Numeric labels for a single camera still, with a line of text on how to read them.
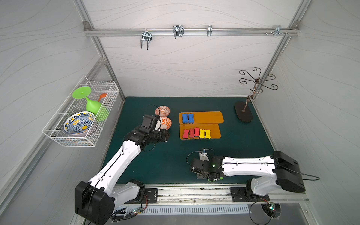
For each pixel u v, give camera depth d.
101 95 0.79
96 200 0.37
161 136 0.69
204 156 0.72
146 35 0.78
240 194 0.74
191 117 0.88
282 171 0.41
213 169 0.55
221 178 0.78
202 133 0.96
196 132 0.96
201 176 0.61
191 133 0.96
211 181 0.77
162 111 1.10
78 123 0.62
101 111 0.63
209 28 0.72
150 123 0.60
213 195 0.75
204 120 0.89
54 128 0.55
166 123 1.01
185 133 0.96
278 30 0.76
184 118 0.88
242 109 1.10
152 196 0.73
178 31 0.76
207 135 0.94
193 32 0.78
